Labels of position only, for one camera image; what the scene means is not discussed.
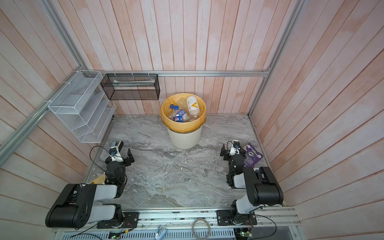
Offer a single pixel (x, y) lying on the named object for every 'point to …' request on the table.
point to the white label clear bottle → (193, 106)
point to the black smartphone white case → (119, 144)
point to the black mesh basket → (131, 87)
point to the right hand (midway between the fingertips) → (232, 144)
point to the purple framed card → (253, 155)
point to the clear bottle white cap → (182, 103)
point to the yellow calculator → (99, 180)
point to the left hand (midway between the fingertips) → (123, 152)
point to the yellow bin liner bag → (186, 126)
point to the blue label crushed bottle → (181, 117)
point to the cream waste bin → (185, 140)
